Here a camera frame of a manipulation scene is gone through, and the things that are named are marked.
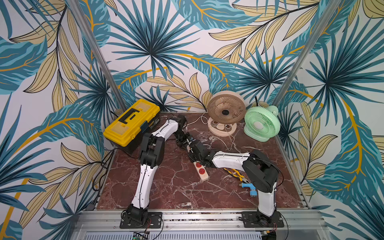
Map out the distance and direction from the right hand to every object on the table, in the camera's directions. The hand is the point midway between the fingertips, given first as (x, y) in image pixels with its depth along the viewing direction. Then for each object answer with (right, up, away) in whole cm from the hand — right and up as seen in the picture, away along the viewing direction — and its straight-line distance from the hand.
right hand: (190, 150), depth 94 cm
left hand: (+1, +2, +3) cm, 4 cm away
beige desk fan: (+21, +25, -5) cm, 33 cm away
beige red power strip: (+6, -11, -6) cm, 15 cm away
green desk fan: (+41, +17, -8) cm, 45 cm away
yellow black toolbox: (-37, +12, -6) cm, 40 cm away
